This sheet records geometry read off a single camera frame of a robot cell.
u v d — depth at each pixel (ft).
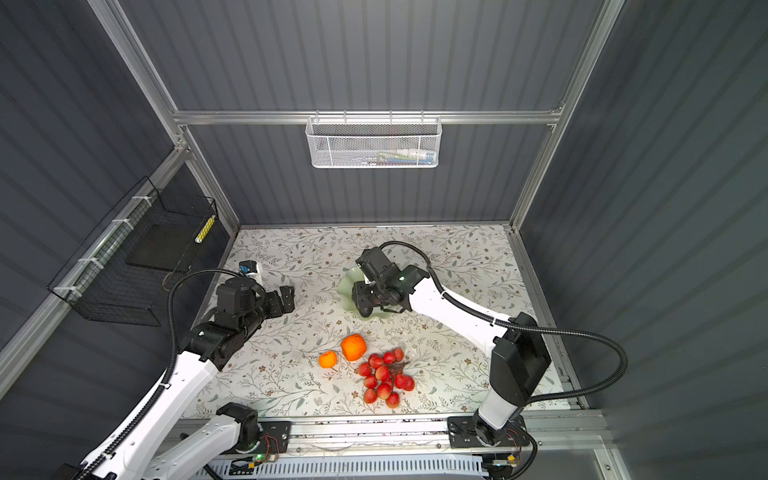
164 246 2.47
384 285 1.98
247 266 2.19
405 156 3.04
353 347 2.76
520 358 1.42
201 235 2.64
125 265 2.35
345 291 3.14
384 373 2.59
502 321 1.49
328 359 2.71
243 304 1.93
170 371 1.55
